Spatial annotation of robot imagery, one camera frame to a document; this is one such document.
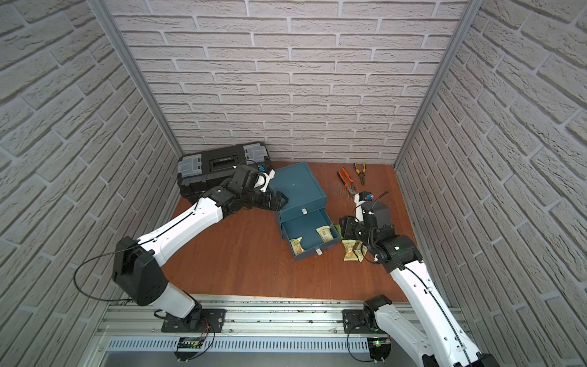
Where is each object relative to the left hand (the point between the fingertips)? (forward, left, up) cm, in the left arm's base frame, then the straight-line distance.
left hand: (282, 195), depth 81 cm
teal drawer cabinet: (-7, -8, -8) cm, 13 cm away
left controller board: (-43, +30, -25) cm, 58 cm away
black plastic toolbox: (+15, +36, -5) cm, 39 cm away
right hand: (-11, -22, 0) cm, 25 cm away
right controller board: (-44, -32, -22) cm, 59 cm away
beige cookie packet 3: (-11, -26, -18) cm, 34 cm away
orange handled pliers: (+23, -32, -20) cm, 44 cm away
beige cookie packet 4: (-13, -31, -18) cm, 38 cm away
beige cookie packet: (-14, -5, -12) cm, 19 cm away
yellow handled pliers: (+30, -40, -20) cm, 54 cm away
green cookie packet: (-6, -22, -12) cm, 26 cm away
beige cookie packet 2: (-9, -17, -12) cm, 22 cm away
